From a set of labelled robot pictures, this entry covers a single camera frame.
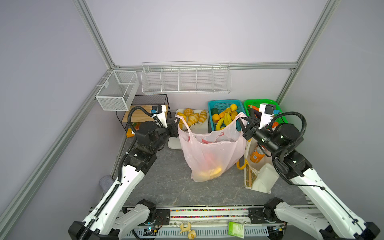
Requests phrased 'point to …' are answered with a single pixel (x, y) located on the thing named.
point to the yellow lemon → (233, 107)
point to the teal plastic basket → (221, 105)
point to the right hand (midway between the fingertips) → (238, 117)
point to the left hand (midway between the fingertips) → (179, 119)
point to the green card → (236, 229)
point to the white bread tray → (199, 128)
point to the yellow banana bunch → (210, 174)
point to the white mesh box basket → (118, 91)
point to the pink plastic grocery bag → (210, 154)
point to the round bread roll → (187, 111)
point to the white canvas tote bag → (260, 173)
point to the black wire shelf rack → (144, 100)
